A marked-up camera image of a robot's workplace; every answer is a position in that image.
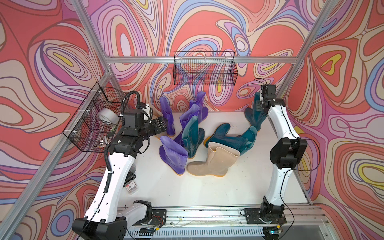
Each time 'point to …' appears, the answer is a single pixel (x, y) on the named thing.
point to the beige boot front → (219, 159)
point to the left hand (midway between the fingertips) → (163, 121)
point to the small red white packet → (131, 187)
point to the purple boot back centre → (203, 110)
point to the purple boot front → (174, 156)
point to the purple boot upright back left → (170, 123)
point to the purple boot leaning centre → (193, 110)
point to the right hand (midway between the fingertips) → (265, 106)
